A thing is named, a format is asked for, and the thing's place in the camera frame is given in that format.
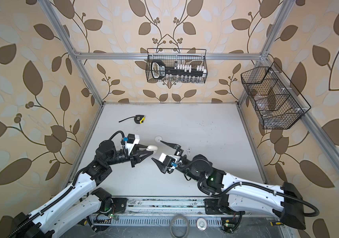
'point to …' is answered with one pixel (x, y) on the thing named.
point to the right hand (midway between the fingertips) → (159, 147)
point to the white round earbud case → (158, 138)
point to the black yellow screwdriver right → (277, 222)
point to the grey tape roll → (179, 226)
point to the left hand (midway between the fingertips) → (149, 149)
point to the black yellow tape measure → (138, 119)
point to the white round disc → (201, 224)
